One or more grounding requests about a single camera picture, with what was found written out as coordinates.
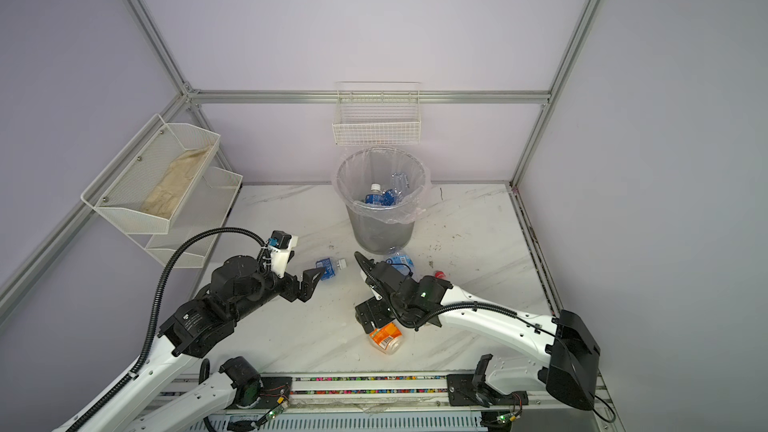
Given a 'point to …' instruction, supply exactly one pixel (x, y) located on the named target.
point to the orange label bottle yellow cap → (387, 339)
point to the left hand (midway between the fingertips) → (305, 263)
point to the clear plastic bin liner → (385, 183)
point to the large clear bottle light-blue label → (401, 259)
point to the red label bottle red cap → (440, 274)
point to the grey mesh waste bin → (375, 236)
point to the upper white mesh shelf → (147, 183)
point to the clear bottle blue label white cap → (330, 265)
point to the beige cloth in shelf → (166, 195)
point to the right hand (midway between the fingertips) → (368, 309)
